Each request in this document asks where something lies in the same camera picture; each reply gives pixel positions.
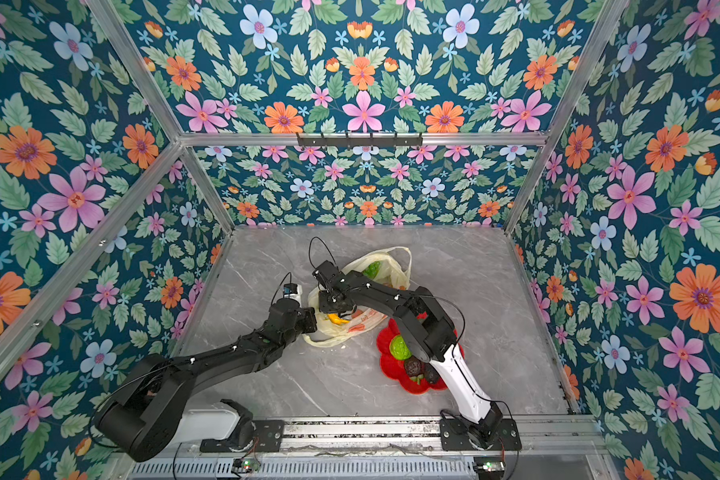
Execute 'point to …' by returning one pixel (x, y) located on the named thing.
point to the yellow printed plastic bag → (394, 265)
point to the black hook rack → (359, 142)
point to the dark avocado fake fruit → (431, 375)
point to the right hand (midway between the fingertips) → (325, 304)
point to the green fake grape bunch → (372, 270)
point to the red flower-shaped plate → (394, 369)
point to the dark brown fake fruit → (413, 366)
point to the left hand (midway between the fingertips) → (319, 303)
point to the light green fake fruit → (399, 348)
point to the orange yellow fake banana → (336, 319)
